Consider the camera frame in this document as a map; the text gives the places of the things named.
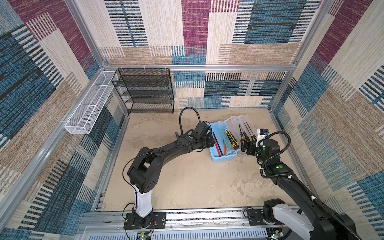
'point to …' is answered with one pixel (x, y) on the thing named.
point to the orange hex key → (225, 148)
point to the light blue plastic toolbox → (232, 124)
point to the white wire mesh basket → (84, 116)
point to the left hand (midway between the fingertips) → (215, 140)
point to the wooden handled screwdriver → (242, 137)
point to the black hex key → (217, 144)
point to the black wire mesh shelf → (145, 90)
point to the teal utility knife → (225, 137)
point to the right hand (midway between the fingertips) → (248, 142)
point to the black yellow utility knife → (234, 143)
